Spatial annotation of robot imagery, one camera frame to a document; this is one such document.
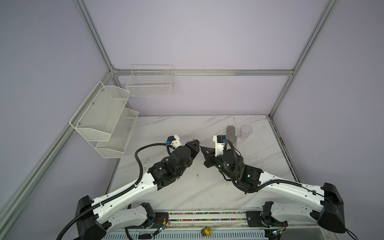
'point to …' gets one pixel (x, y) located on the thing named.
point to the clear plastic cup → (245, 131)
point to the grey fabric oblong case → (231, 133)
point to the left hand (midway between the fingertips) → (200, 142)
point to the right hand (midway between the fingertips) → (199, 149)
